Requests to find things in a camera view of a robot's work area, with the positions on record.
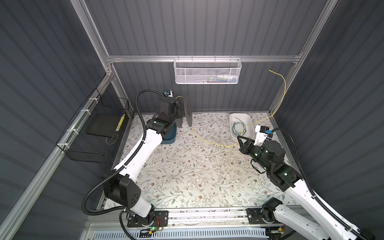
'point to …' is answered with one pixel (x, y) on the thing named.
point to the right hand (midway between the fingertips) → (239, 138)
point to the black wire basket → (90, 136)
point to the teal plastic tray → (171, 137)
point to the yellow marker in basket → (120, 122)
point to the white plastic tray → (241, 124)
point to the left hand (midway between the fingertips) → (174, 104)
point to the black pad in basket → (103, 125)
